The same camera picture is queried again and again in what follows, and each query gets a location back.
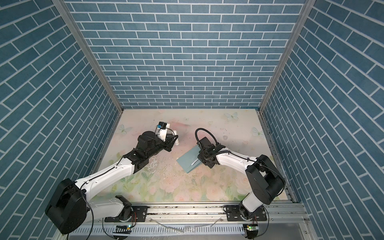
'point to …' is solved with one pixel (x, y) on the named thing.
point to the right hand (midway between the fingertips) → (199, 157)
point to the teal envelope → (189, 157)
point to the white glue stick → (175, 133)
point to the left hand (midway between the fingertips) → (176, 135)
